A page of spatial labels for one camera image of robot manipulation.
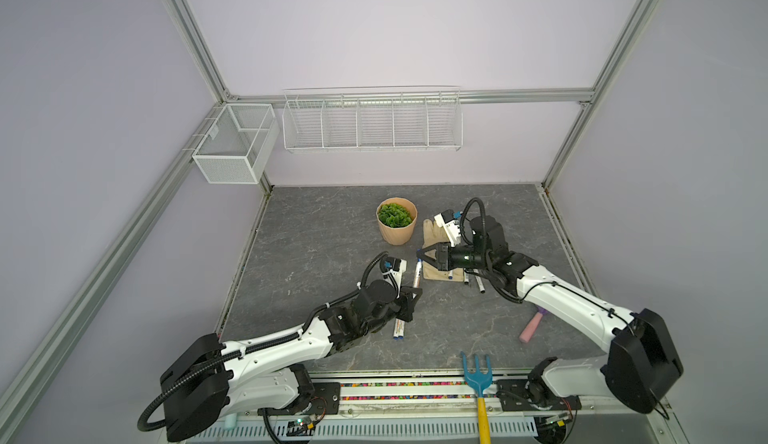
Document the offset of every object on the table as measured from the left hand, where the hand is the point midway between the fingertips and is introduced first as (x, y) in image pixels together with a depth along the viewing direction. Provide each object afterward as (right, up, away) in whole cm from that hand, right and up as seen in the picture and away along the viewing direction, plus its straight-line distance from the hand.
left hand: (420, 295), depth 76 cm
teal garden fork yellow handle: (+15, -22, -1) cm, 27 cm away
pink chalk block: (+31, -11, +7) cm, 34 cm away
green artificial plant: (-6, +20, +20) cm, 29 cm away
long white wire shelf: (-14, +53, +23) cm, 59 cm away
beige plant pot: (-5, +12, +25) cm, 28 cm away
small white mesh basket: (-61, +45, +27) cm, 81 cm away
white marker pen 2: (+16, 0, +18) cm, 24 cm away
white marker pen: (+11, +2, +18) cm, 21 cm away
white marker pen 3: (-5, -12, +9) cm, 16 cm away
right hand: (0, +10, +1) cm, 10 cm away
